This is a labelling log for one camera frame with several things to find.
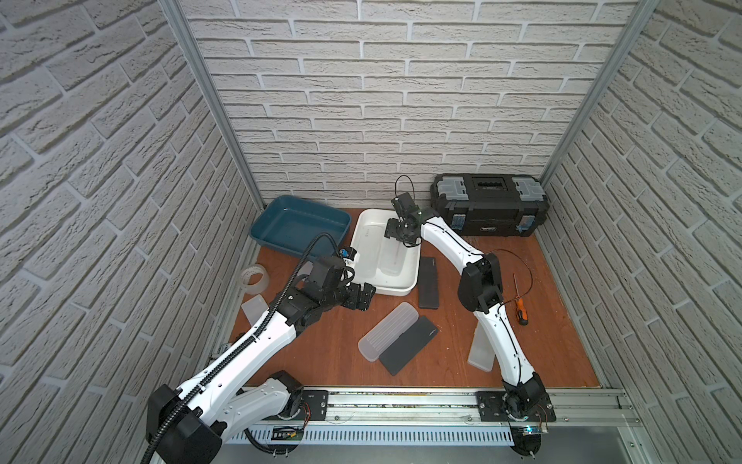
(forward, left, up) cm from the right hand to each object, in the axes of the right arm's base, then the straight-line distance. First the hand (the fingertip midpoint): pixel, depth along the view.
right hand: (398, 232), depth 103 cm
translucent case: (-42, -21, -6) cm, 48 cm away
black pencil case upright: (-20, -9, -6) cm, 23 cm away
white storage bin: (+5, +11, -2) cm, 12 cm away
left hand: (-27, +12, +12) cm, 32 cm away
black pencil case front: (-38, 0, -8) cm, 39 cm away
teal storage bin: (+14, +43, -7) cm, 46 cm away
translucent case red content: (-9, +3, -2) cm, 10 cm away
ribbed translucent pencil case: (-36, +9, -6) cm, 37 cm away
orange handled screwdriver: (-30, -37, -6) cm, 48 cm away
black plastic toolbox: (+4, -33, +9) cm, 35 cm away
